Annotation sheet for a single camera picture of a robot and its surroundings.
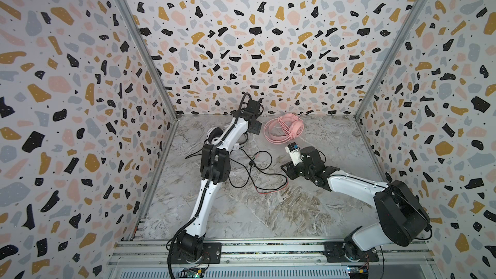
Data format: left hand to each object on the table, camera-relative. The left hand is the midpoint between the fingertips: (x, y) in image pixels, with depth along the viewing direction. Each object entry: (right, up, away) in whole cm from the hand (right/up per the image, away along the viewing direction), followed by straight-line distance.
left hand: (250, 122), depth 104 cm
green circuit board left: (-18, -57, -34) cm, 68 cm away
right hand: (+15, -19, -16) cm, 29 cm away
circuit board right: (+41, -58, -32) cm, 78 cm away
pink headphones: (+19, -3, +6) cm, 20 cm away
